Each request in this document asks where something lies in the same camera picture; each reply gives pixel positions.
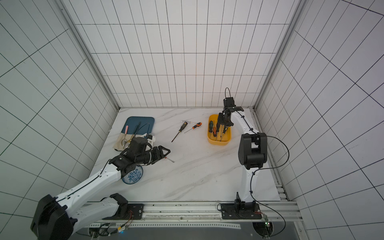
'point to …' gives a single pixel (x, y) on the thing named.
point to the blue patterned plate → (133, 177)
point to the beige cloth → (117, 145)
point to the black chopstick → (136, 130)
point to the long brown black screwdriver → (181, 128)
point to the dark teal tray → (147, 125)
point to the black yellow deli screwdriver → (217, 129)
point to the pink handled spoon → (125, 141)
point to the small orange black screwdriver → (198, 124)
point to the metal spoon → (129, 141)
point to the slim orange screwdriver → (214, 132)
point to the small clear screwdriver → (187, 121)
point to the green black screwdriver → (211, 126)
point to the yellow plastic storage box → (217, 138)
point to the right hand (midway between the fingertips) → (217, 119)
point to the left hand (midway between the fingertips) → (165, 156)
